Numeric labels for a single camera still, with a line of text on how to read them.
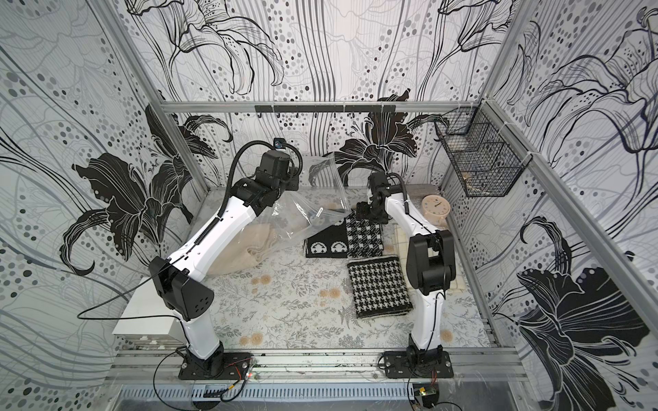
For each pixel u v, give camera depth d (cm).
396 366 72
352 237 97
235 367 72
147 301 52
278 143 65
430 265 53
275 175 58
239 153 56
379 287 84
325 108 89
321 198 115
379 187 72
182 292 51
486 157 88
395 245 97
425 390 70
